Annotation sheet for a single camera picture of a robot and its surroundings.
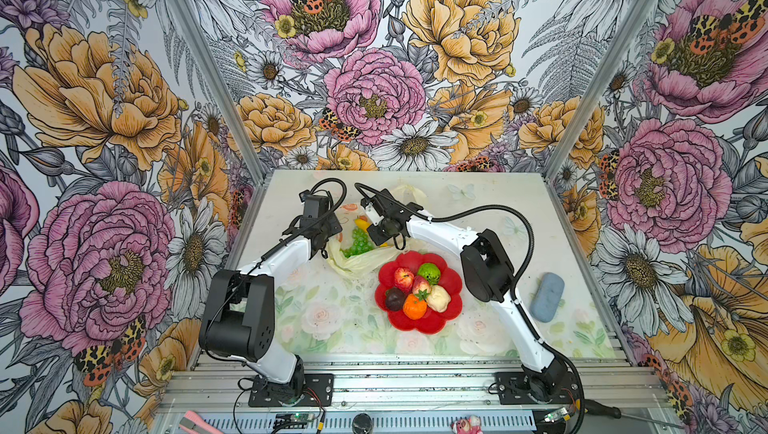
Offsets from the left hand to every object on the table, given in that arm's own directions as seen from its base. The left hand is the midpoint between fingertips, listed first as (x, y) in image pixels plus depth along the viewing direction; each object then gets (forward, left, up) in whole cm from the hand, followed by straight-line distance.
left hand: (329, 229), depth 94 cm
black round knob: (-49, -12, +1) cm, 51 cm away
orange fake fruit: (-23, -25, -4) cm, 34 cm away
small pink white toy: (-49, -36, -6) cm, 62 cm away
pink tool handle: (-48, +27, -9) cm, 56 cm away
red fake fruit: (-15, -22, -4) cm, 27 cm away
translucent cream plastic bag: (-10, -12, -2) cm, 16 cm away
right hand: (+1, -15, -7) cm, 16 cm away
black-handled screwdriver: (-48, -70, -7) cm, 85 cm away
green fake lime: (-13, -30, -4) cm, 33 cm away
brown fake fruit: (-21, -20, -4) cm, 29 cm away
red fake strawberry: (-19, -27, -1) cm, 33 cm away
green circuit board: (-47, +4, -10) cm, 48 cm away
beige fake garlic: (-21, -32, -4) cm, 38 cm away
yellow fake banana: (+3, -10, -3) cm, 11 cm away
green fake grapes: (-2, -9, -5) cm, 11 cm away
